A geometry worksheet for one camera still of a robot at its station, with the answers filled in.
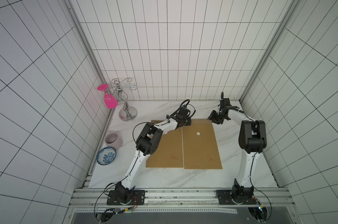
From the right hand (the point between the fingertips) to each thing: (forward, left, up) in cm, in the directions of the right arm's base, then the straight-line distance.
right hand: (212, 116), depth 104 cm
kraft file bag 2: (-25, +10, -5) cm, 27 cm away
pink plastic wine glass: (0, +76, +13) cm, 77 cm away
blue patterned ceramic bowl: (-35, +71, -2) cm, 79 cm away
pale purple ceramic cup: (-24, +70, -1) cm, 74 cm away
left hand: (-4, +18, -3) cm, 19 cm away
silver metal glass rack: (+1, +67, -1) cm, 67 cm away
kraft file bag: (-30, +31, -4) cm, 43 cm away
